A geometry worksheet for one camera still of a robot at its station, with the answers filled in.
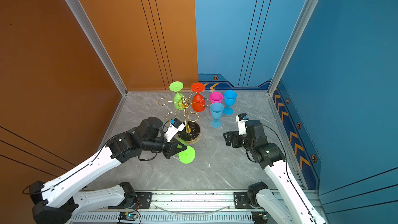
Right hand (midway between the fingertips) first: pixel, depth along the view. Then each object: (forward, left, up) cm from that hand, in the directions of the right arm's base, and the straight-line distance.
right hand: (230, 134), depth 75 cm
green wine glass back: (+23, +27, +11) cm, 37 cm away
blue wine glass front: (+19, +5, -5) cm, 20 cm away
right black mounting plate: (-25, -5, -19) cm, 32 cm away
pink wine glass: (+29, +5, -4) cm, 30 cm away
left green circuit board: (-31, +48, -20) cm, 61 cm away
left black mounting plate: (-25, +41, -19) cm, 52 cm away
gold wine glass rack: (+12, +21, -17) cm, 29 cm away
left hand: (-9, +20, +5) cm, 23 cm away
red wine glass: (+12, +15, +10) cm, 22 cm away
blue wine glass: (+31, -4, -7) cm, 32 cm away
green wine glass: (-12, +20, +2) cm, 23 cm away
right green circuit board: (-31, -13, -21) cm, 40 cm away
